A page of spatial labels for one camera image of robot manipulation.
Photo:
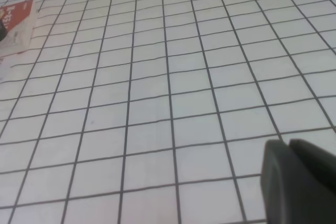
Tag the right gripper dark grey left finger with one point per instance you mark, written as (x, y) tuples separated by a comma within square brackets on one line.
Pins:
[(290, 193)]

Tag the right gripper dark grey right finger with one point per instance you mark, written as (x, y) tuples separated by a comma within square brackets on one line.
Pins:
[(320, 163)]

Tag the black mesh pen holder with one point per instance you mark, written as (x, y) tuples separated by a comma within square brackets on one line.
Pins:
[(3, 31)]

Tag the checkered white tablecloth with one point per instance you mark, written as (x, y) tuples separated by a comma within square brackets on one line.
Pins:
[(158, 111)]

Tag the red and white map book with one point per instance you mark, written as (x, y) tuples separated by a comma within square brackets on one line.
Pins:
[(18, 19)]

